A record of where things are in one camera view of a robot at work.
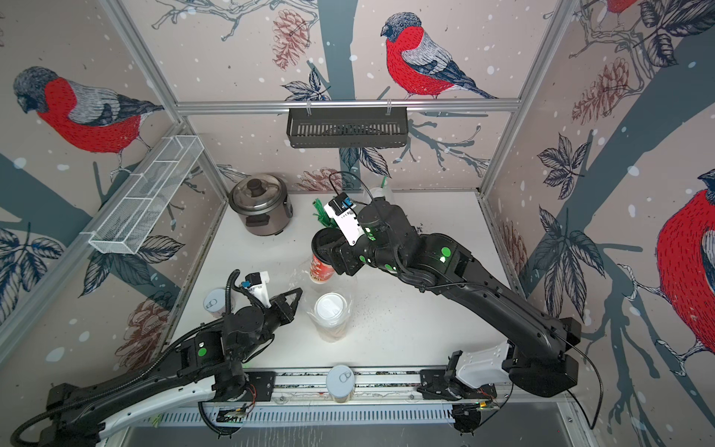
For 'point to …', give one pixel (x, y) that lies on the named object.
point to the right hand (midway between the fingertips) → (332, 237)
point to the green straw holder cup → (323, 217)
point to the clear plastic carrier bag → (389, 196)
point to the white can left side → (214, 302)
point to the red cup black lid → (320, 272)
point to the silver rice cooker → (263, 204)
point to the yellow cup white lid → (330, 310)
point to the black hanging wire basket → (347, 127)
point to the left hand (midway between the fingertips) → (308, 289)
